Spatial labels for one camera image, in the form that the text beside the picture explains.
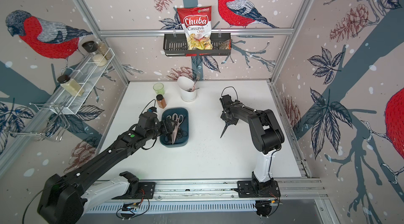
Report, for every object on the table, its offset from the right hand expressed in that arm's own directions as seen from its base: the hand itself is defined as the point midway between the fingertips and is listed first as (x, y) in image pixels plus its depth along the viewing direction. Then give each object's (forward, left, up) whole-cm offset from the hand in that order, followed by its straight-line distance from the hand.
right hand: (227, 119), depth 101 cm
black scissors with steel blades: (-13, +28, +4) cm, 31 cm away
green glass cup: (+18, +48, +9) cm, 52 cm away
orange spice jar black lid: (+8, +44, +7) cm, 45 cm away
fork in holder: (+20, +22, +11) cm, 32 cm away
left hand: (-12, +31, +16) cm, 36 cm away
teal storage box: (-16, +36, +2) cm, 40 cm away
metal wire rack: (-25, +76, +36) cm, 87 cm away
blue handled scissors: (-5, +1, +2) cm, 6 cm away
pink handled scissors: (-4, +31, +4) cm, 32 cm away
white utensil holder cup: (+19, +28, +7) cm, 34 cm away
